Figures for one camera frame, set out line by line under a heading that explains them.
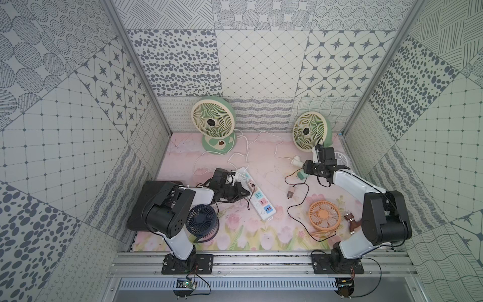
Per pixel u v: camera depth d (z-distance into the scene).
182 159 1.08
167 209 0.48
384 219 0.45
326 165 0.72
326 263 0.73
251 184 0.88
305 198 0.93
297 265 0.76
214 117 0.93
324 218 0.78
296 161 1.03
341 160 0.93
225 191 0.80
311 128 1.04
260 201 0.89
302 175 0.98
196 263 0.73
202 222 0.76
